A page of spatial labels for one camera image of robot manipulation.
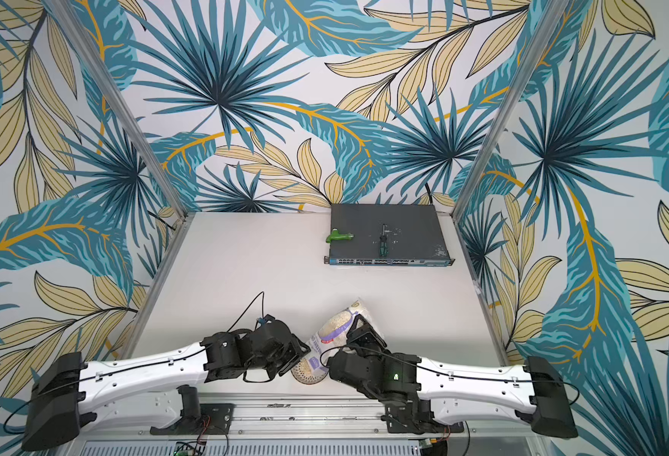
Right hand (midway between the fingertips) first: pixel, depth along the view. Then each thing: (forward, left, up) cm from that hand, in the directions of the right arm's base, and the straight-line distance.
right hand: (355, 326), depth 72 cm
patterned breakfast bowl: (-6, +15, -16) cm, 22 cm away
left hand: (-5, +12, -8) cm, 15 cm away
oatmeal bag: (-1, +1, +1) cm, 2 cm away
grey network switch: (+41, -27, -14) cm, 51 cm away
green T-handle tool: (+41, +3, -12) cm, 42 cm away
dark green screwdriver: (+36, -14, -11) cm, 40 cm away
